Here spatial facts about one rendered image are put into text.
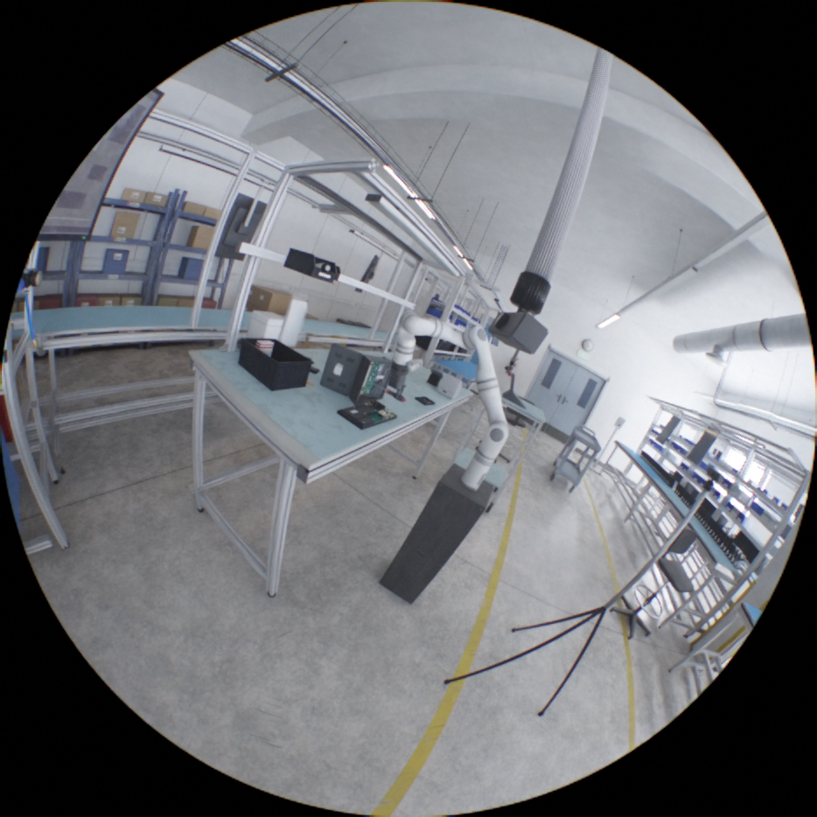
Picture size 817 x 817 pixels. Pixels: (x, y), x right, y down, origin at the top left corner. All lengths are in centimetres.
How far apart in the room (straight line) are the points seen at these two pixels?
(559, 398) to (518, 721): 709
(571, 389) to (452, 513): 674
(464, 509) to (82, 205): 181
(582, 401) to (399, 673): 728
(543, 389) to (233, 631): 757
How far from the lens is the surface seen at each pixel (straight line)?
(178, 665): 153
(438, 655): 174
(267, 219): 143
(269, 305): 456
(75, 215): 111
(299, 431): 90
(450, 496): 125
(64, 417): 232
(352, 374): 125
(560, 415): 782
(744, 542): 436
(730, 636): 390
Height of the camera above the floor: 146
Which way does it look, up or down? 19 degrees down
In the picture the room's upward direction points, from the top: 23 degrees clockwise
